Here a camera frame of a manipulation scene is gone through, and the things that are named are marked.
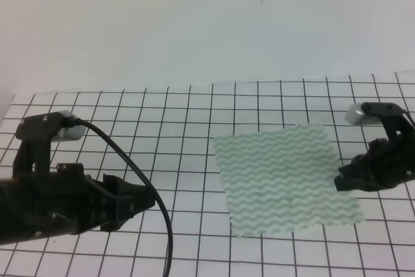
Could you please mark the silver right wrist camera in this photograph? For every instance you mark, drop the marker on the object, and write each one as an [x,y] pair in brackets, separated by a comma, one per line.
[357,117]

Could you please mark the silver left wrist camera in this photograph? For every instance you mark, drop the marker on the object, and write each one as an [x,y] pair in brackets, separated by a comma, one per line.
[70,131]

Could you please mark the green wavy striped towel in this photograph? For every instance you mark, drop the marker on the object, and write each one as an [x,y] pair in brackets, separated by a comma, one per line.
[283,181]

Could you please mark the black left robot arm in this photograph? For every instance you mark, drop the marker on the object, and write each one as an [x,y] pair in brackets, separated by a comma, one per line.
[13,196]

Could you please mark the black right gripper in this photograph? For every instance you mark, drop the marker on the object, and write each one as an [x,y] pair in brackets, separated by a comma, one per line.
[386,165]

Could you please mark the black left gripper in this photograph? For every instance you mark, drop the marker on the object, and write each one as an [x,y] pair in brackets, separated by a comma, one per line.
[70,202]

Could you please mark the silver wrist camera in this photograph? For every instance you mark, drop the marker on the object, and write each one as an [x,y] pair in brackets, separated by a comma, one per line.
[357,117]
[70,131]

